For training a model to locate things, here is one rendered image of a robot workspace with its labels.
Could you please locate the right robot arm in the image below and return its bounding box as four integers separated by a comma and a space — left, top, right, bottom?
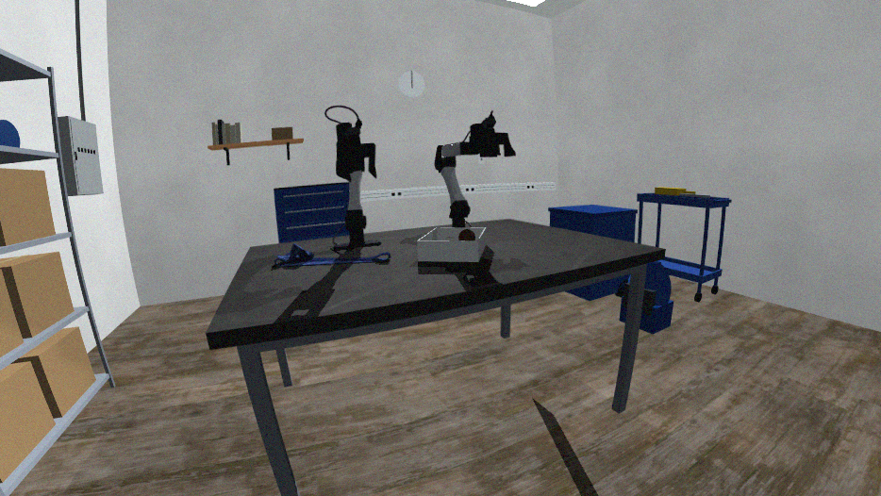
334, 121, 381, 250

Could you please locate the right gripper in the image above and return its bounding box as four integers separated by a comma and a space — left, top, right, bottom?
336, 143, 376, 182

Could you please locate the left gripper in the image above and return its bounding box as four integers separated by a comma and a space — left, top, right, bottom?
477, 132, 516, 157

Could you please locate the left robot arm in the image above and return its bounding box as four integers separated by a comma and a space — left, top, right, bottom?
435, 116, 496, 227

